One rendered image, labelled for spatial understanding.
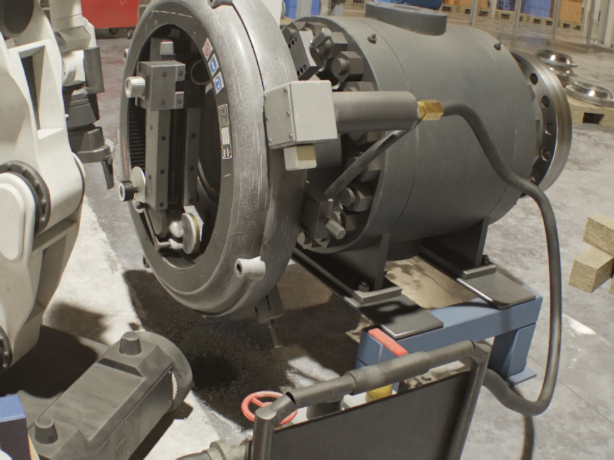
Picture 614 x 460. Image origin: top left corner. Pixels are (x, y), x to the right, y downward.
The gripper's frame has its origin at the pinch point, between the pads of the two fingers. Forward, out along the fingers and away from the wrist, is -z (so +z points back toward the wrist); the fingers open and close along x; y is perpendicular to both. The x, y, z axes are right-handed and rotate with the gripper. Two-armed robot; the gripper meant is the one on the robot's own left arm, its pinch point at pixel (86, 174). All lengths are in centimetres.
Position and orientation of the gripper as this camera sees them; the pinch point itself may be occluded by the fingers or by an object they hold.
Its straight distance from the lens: 157.4
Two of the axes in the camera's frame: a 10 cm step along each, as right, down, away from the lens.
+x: 9.5, 0.1, -3.1
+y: 2.9, -3.4, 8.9
